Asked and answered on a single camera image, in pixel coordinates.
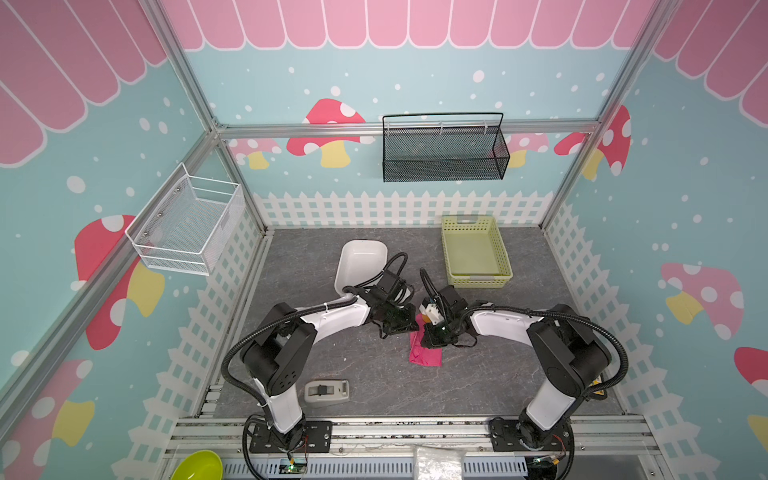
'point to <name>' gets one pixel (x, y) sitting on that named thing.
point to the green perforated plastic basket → (474, 253)
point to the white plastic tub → (360, 261)
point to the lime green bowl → (200, 465)
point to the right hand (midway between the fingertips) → (420, 342)
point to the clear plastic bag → (438, 463)
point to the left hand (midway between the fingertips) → (419, 333)
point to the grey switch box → (326, 390)
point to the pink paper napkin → (420, 355)
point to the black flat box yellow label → (600, 393)
